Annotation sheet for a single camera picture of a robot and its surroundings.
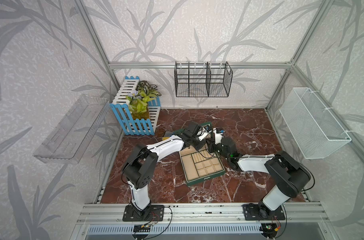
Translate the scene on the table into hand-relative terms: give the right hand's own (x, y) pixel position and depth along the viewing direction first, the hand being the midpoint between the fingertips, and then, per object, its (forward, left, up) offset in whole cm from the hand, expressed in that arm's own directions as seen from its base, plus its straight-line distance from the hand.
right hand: (205, 138), depth 90 cm
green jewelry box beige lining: (-14, +4, -7) cm, 16 cm away
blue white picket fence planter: (+11, +41, -2) cm, 42 cm away
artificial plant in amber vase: (+17, +41, +16) cm, 47 cm away
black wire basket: (+42, +6, +12) cm, 44 cm away
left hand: (0, +2, -2) cm, 3 cm away
